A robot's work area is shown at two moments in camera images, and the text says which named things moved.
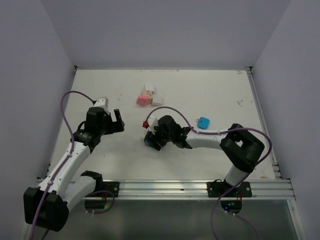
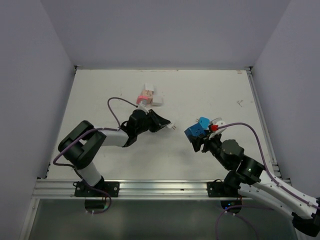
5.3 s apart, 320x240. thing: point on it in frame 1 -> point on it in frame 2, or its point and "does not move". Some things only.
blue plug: [203, 123] does not move
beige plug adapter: [149, 93] does not move
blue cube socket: [148, 138] -> [193, 131]
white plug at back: [148, 86] does not move
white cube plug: [158, 100] does not move
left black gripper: [115, 126] -> [158, 122]
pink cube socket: [142, 100] does not move
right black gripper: [155, 138] -> [197, 141]
